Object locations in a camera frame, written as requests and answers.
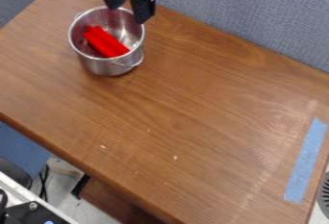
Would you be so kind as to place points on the metal pot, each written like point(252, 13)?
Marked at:
point(120, 23)

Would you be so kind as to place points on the red block object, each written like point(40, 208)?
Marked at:
point(104, 42)

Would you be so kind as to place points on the grey round vent object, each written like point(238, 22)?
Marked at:
point(323, 196)

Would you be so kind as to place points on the black chair base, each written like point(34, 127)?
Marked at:
point(16, 173)

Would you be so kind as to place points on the blue tape strip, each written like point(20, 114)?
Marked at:
point(303, 170)

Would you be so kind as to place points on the black device with cable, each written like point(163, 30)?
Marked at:
point(28, 213)

